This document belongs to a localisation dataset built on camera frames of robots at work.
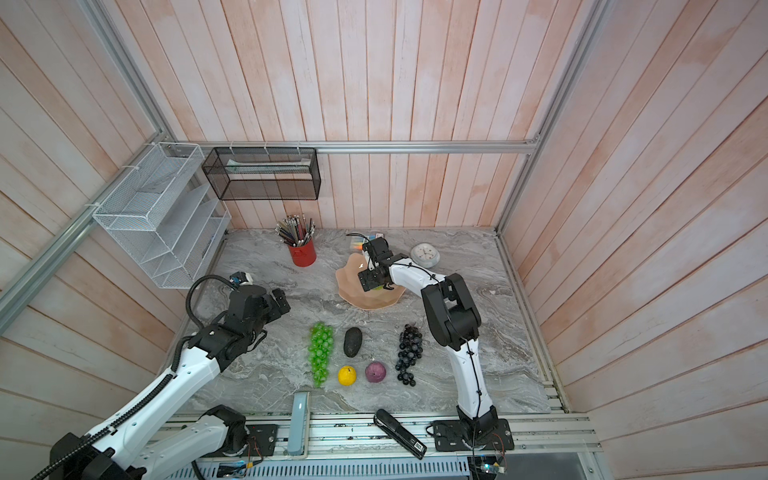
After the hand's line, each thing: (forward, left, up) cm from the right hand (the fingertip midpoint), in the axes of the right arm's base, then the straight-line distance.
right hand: (373, 275), depth 104 cm
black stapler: (-49, -9, +1) cm, 49 cm away
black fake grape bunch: (-28, -12, +2) cm, 30 cm away
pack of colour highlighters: (+16, +7, 0) cm, 18 cm away
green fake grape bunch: (-26, +14, +2) cm, 30 cm away
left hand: (-20, +27, +14) cm, 36 cm away
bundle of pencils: (+9, +27, +13) cm, 31 cm away
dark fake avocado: (-25, +5, +2) cm, 26 cm away
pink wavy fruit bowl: (-6, +7, 0) cm, 9 cm away
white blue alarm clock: (+10, -19, -1) cm, 22 cm away
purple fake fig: (-34, -2, +2) cm, 34 cm away
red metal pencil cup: (+6, +25, +4) cm, 26 cm away
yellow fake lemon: (-35, +6, +2) cm, 36 cm away
